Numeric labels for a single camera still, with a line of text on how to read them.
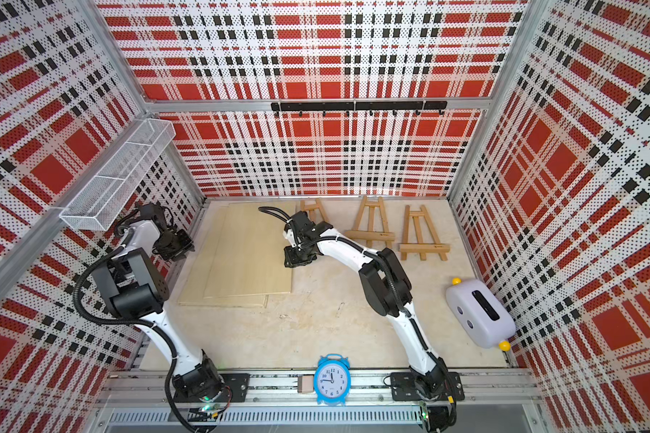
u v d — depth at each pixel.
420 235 1.07
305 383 0.73
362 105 0.90
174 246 0.83
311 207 1.16
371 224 1.11
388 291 0.57
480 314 0.78
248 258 0.98
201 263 1.00
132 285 0.53
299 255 0.82
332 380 0.73
